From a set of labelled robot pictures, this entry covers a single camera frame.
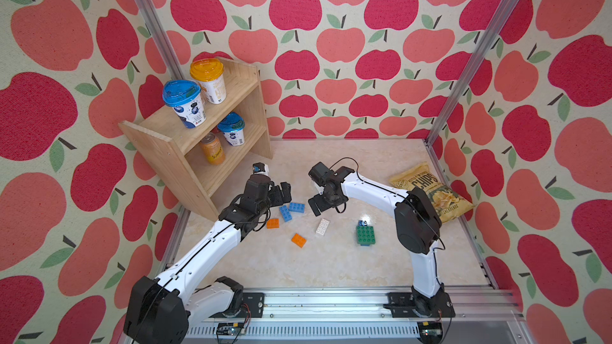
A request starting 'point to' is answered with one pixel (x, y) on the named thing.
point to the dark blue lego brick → (362, 223)
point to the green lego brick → (366, 235)
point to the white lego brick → (323, 226)
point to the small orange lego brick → (273, 223)
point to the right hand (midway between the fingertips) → (324, 209)
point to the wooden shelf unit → (198, 161)
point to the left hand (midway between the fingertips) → (282, 191)
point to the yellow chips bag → (447, 201)
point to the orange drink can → (214, 152)
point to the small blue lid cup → (233, 126)
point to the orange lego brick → (299, 240)
